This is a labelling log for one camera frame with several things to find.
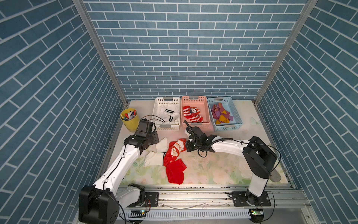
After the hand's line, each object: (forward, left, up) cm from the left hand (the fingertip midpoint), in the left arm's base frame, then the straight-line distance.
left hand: (157, 136), depth 83 cm
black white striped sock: (+24, -8, -12) cm, 28 cm away
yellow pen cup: (+17, +22, -3) cm, 28 cm away
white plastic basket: (+29, -2, -12) cm, 32 cm away
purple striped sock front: (+23, -44, -7) cm, 50 cm away
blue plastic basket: (+40, -54, -12) cm, 68 cm away
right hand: (-1, -17, -9) cm, 20 cm away
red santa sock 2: (-16, -11, -12) cm, 23 cm away
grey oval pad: (-19, -69, -11) cm, 73 cm away
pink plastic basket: (+42, -30, -11) cm, 53 cm away
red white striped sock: (+24, -23, -11) cm, 35 cm away
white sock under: (-9, +3, -12) cm, 15 cm away
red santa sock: (-3, -10, -10) cm, 14 cm away
